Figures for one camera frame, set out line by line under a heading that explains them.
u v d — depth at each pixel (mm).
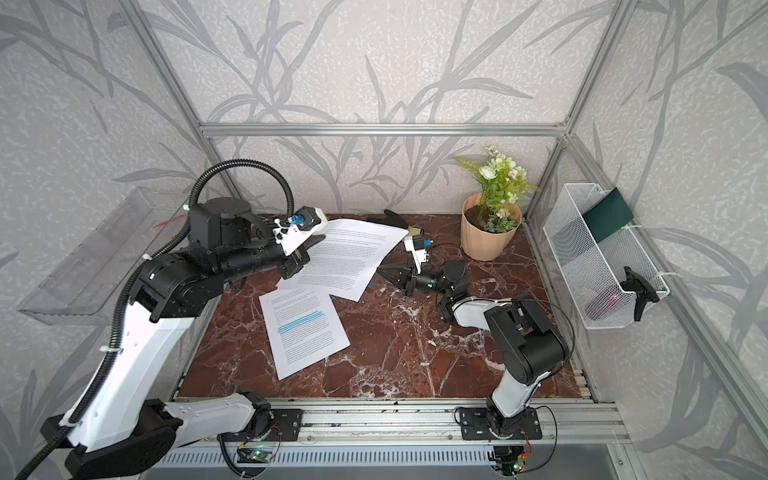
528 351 463
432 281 722
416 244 698
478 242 958
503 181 896
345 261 693
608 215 742
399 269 735
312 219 450
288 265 504
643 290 574
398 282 735
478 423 730
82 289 619
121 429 373
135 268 394
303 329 909
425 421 753
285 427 739
